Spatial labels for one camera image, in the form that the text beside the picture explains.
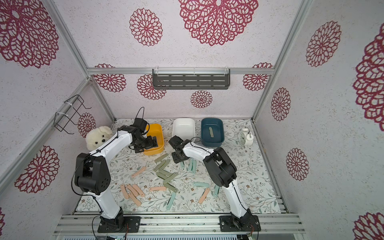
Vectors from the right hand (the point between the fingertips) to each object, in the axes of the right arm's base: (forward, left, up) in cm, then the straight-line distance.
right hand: (177, 156), depth 98 cm
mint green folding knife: (-6, -3, -1) cm, 7 cm away
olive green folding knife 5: (-13, +7, -1) cm, 15 cm away
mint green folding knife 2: (-5, -9, -1) cm, 10 cm away
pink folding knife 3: (-23, +28, 0) cm, 36 cm away
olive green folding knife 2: (0, +11, -2) cm, 11 cm away
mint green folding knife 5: (-21, -24, -2) cm, 32 cm away
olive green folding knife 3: (-6, +11, -1) cm, 13 cm away
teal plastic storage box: (+27, -28, 0) cm, 39 cm away
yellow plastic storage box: (+18, +17, +5) cm, 26 cm away
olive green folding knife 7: (-20, +2, -1) cm, 20 cm away
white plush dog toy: (+1, +45, +19) cm, 49 cm away
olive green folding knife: (+20, -23, -1) cm, 31 cm away
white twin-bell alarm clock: (+10, -44, +7) cm, 46 cm away
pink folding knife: (-11, +23, 0) cm, 25 cm away
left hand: (0, +15, +9) cm, 18 cm away
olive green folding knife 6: (-14, +3, -1) cm, 15 cm away
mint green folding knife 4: (-18, -15, -2) cm, 23 cm away
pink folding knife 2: (-21, +9, -1) cm, 23 cm away
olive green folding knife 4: (-6, +8, -1) cm, 10 cm away
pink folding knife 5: (-22, +20, 0) cm, 30 cm away
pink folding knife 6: (-27, +21, 0) cm, 34 cm away
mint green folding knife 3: (-7, -11, -1) cm, 13 cm away
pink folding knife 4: (-24, +22, 0) cm, 32 cm away
